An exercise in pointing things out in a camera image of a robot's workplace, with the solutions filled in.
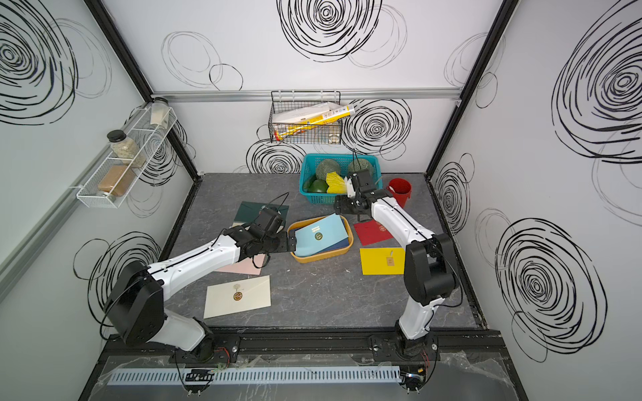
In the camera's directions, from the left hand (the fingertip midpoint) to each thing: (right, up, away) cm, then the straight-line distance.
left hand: (286, 241), depth 86 cm
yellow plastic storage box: (+14, -6, +4) cm, 16 cm away
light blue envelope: (+11, +1, +7) cm, 14 cm away
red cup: (+44, +19, +14) cm, 50 cm away
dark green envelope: (-21, +9, +23) cm, 32 cm away
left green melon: (+14, +29, +23) cm, 39 cm away
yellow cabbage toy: (+18, +21, +19) cm, 34 cm away
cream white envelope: (-17, -19, -2) cm, 25 cm away
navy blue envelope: (+20, -3, +8) cm, 22 cm away
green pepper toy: (+10, +20, +19) cm, 29 cm away
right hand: (+20, +12, +5) cm, 24 cm away
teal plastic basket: (+6, +30, +30) cm, 43 cm away
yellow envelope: (+35, -8, +6) cm, 37 cm away
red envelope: (+32, +1, +14) cm, 35 cm away
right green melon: (+29, +30, +23) cm, 48 cm away
